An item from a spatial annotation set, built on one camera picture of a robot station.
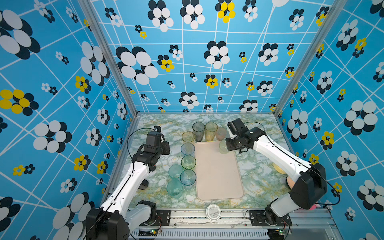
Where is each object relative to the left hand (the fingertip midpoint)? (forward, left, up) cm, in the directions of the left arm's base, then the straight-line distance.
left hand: (165, 142), depth 83 cm
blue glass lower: (-16, -13, -8) cm, 22 cm away
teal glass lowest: (-20, -5, -16) cm, 26 cm away
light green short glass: (-3, -32, 0) cm, 32 cm away
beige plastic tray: (-12, -30, -19) cm, 38 cm away
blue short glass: (+2, -12, -10) cm, 15 cm away
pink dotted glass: (+17, -34, -15) cm, 41 cm away
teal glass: (-11, -5, -14) cm, 18 cm away
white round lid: (-32, -25, -11) cm, 42 cm away
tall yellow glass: (+14, -27, -4) cm, 30 cm away
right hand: (+1, -37, -2) cm, 37 cm away
